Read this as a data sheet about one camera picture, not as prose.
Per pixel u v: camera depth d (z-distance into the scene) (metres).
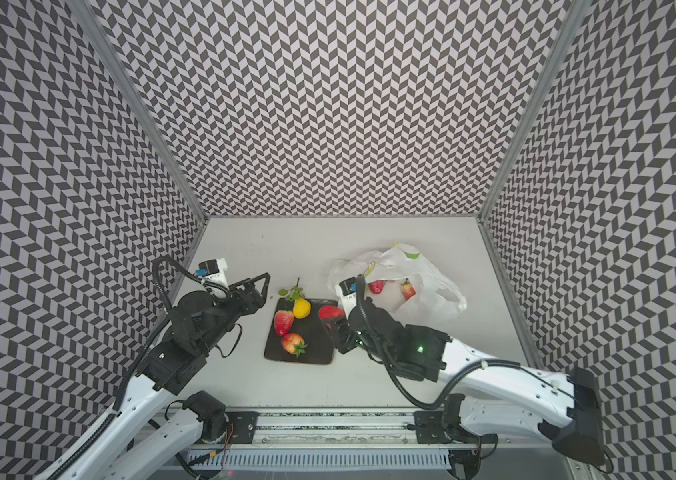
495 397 0.45
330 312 0.67
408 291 0.94
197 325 0.51
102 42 0.76
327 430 0.74
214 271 0.61
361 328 0.47
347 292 0.58
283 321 0.87
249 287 0.63
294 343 0.82
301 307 0.88
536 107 0.83
